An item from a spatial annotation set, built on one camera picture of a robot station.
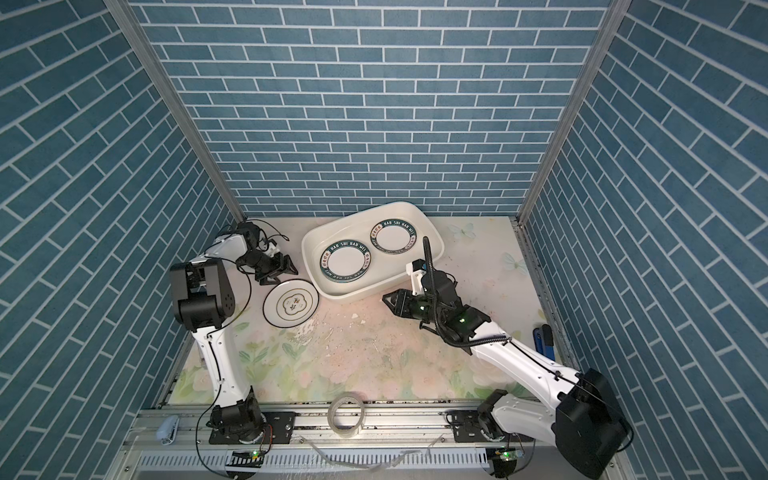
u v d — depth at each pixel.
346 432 0.71
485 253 1.11
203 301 0.58
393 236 1.13
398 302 0.71
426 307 0.65
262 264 0.89
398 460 0.71
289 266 0.96
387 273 1.07
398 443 0.73
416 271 0.72
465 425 0.74
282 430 0.74
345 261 1.05
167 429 0.71
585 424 0.40
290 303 0.96
